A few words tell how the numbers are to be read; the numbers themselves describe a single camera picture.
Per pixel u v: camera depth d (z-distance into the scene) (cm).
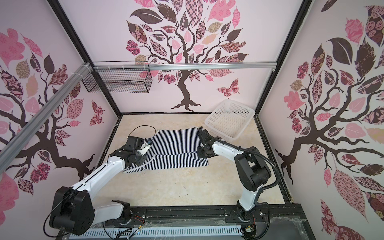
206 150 68
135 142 67
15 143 52
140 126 70
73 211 40
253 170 48
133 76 95
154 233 70
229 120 115
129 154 62
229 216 74
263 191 52
